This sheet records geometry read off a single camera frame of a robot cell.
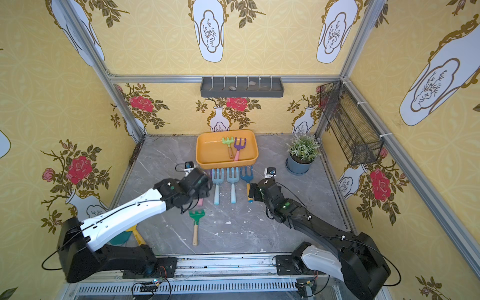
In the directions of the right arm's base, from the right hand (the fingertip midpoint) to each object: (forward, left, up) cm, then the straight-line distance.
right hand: (258, 187), depth 85 cm
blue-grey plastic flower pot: (+16, -20, -5) cm, 26 cm away
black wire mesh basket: (+17, -44, +14) cm, 50 cm away
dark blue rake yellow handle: (+11, +5, -12) cm, 17 cm away
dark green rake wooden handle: (-10, +28, -10) cm, 31 cm away
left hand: (-3, +23, +4) cm, 24 cm away
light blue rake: (+10, +13, -11) cm, 20 cm away
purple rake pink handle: (+32, +11, -10) cm, 36 cm away
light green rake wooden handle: (+37, +18, -11) cm, 42 cm away
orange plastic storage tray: (+31, +19, -10) cm, 38 cm away
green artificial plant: (+19, -22, +8) cm, 29 cm away
